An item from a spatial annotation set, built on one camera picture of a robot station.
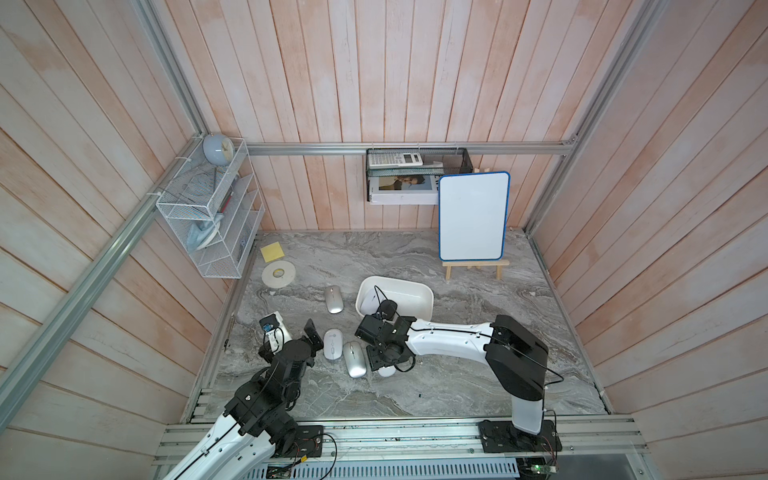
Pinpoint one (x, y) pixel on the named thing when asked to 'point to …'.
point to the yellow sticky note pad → (271, 252)
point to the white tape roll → (272, 281)
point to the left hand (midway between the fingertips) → (298, 330)
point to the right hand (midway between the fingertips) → (378, 358)
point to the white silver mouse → (333, 344)
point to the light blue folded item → (199, 230)
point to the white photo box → (420, 189)
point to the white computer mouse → (388, 371)
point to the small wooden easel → (477, 264)
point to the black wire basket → (441, 161)
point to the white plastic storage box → (414, 299)
